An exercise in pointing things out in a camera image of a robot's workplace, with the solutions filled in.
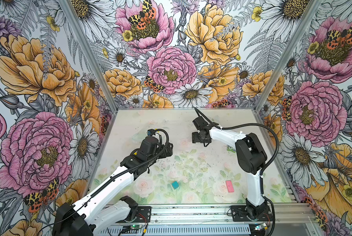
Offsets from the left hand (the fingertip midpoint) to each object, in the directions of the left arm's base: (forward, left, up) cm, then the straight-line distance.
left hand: (164, 151), depth 80 cm
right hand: (+13, -21, -13) cm, 28 cm away
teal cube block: (-13, -5, -15) cm, 21 cm away
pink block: (-15, -36, -16) cm, 42 cm away
